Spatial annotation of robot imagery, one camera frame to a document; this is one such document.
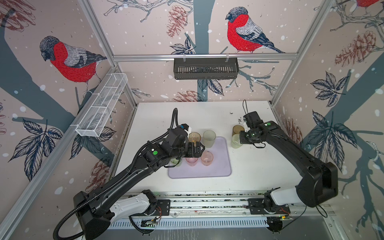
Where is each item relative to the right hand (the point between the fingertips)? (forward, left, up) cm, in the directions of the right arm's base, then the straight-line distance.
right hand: (241, 140), depth 84 cm
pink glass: (-9, +29, -11) cm, 32 cm away
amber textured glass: (+12, 0, -6) cm, 13 cm away
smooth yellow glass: (+6, +28, -7) cm, 29 cm away
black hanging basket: (+49, +21, +16) cm, 56 cm away
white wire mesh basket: (-2, +76, +20) cm, 78 cm away
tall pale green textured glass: (+4, +18, -5) cm, 19 cm away
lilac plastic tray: (-10, +11, -14) cm, 20 cm away
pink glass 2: (-6, +19, -11) cm, 23 cm away
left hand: (-13, +24, +12) cm, 29 cm away
